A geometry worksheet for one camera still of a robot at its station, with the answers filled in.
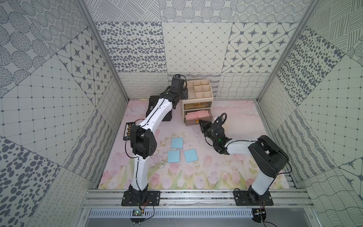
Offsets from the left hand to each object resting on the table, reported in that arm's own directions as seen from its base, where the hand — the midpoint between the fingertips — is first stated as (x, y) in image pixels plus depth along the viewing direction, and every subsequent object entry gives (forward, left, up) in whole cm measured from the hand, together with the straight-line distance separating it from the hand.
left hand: (188, 91), depth 89 cm
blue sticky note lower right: (-30, -2, -29) cm, 42 cm away
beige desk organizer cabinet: (0, -8, -5) cm, 9 cm away
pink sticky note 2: (-5, -11, -17) cm, 20 cm away
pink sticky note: (-7, -2, -16) cm, 18 cm away
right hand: (-13, -7, -14) cm, 20 cm away
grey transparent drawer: (-5, -6, -8) cm, 11 cm away
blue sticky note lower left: (-31, +9, -29) cm, 43 cm away
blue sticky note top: (-22, +7, -28) cm, 36 cm away
